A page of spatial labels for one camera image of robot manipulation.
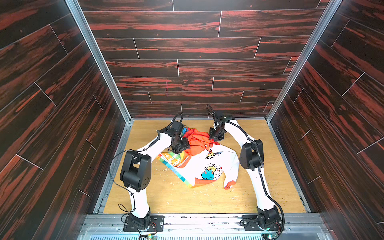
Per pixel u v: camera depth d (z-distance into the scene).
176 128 0.75
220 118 0.82
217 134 0.93
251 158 0.64
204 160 0.92
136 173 0.50
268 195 0.64
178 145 0.79
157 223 0.73
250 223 0.73
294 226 0.73
